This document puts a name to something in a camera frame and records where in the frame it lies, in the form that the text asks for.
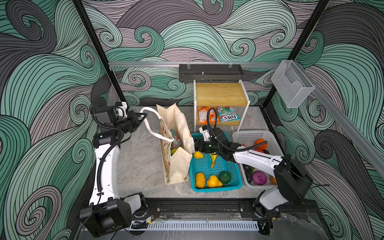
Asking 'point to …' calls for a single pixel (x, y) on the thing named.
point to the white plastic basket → (249, 138)
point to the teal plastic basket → (221, 164)
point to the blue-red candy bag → (177, 142)
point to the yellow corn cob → (200, 180)
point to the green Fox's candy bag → (228, 114)
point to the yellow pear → (214, 182)
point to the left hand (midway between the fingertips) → (147, 113)
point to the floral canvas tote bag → (175, 162)
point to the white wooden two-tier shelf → (219, 94)
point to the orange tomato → (260, 148)
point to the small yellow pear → (198, 155)
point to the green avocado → (224, 177)
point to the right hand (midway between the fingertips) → (190, 146)
